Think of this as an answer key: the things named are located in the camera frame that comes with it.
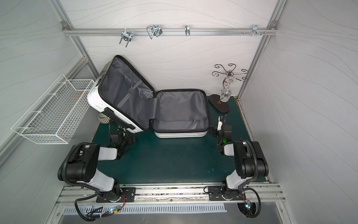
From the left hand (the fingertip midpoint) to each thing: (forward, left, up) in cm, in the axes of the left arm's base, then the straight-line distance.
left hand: (128, 135), depth 96 cm
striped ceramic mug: (+10, +20, +6) cm, 23 cm away
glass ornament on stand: (+23, -68, +18) cm, 74 cm away
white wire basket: (-7, +26, +30) cm, 40 cm away
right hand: (+7, -63, +5) cm, 63 cm away
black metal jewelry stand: (+37, -66, 0) cm, 75 cm away
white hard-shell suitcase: (+19, +4, +24) cm, 31 cm away
